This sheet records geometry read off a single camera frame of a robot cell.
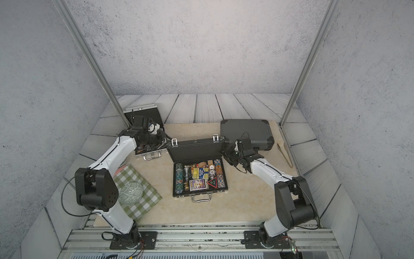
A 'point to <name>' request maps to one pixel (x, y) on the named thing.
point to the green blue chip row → (179, 178)
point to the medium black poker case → (198, 153)
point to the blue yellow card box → (200, 172)
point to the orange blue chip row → (220, 177)
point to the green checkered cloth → (150, 197)
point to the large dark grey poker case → (259, 130)
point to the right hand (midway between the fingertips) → (220, 152)
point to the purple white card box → (197, 184)
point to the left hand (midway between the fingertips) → (174, 140)
